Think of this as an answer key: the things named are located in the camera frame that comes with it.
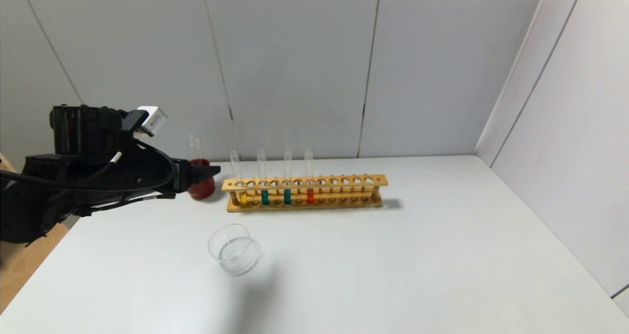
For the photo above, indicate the test tube with blue liquid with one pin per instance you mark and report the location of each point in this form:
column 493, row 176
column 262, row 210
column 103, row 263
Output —
column 287, row 196

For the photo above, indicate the wooden test tube rack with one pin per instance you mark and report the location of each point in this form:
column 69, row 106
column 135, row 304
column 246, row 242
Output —
column 314, row 208

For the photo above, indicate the test tube with red liquid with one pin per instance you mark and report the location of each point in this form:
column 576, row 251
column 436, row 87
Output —
column 310, row 195

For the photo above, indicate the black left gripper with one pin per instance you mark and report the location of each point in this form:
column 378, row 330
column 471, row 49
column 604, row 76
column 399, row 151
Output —
column 182, row 176

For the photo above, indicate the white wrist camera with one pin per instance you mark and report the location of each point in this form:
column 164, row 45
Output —
column 153, row 120

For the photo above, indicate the test tube with yellow liquid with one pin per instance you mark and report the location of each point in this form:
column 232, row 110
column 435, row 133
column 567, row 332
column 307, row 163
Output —
column 243, row 198

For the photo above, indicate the clear glass beaker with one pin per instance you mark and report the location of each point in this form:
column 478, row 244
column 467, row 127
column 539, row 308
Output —
column 236, row 260

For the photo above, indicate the test tube with teal liquid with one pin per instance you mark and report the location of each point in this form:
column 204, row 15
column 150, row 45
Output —
column 265, row 197

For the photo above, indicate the dark red cup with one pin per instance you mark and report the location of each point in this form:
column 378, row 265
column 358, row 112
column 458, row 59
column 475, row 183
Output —
column 204, row 191

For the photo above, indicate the empty glass test tube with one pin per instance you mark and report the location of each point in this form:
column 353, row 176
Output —
column 195, row 147

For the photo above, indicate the black orange robot left arm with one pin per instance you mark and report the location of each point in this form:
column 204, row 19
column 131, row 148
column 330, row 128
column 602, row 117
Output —
column 29, row 201

